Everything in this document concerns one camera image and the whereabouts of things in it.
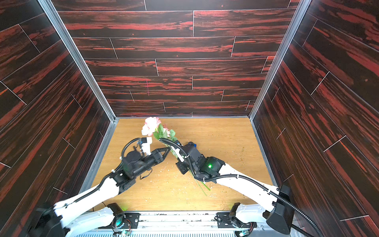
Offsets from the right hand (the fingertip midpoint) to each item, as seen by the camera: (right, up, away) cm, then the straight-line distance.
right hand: (182, 155), depth 75 cm
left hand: (-6, +3, -2) cm, 7 cm away
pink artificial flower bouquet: (-14, +15, -4) cm, 21 cm away
